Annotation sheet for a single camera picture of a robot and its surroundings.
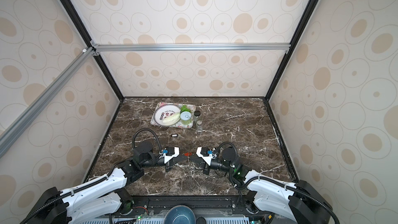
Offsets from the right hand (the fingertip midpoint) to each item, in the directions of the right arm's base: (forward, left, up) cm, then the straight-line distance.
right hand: (192, 158), depth 72 cm
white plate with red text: (+43, +23, -15) cm, 51 cm away
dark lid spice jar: (+34, -1, -8) cm, 35 cm away
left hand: (-1, +1, +2) cm, 3 cm away
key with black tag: (+23, +14, -17) cm, 32 cm away
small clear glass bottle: (+28, -3, -17) cm, 33 cm away
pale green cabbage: (+33, +15, -13) cm, 39 cm away
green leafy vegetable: (+38, +7, -9) cm, 40 cm away
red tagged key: (-2, +1, +9) cm, 10 cm away
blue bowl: (-20, +6, -16) cm, 26 cm away
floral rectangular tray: (+46, +3, -16) cm, 49 cm away
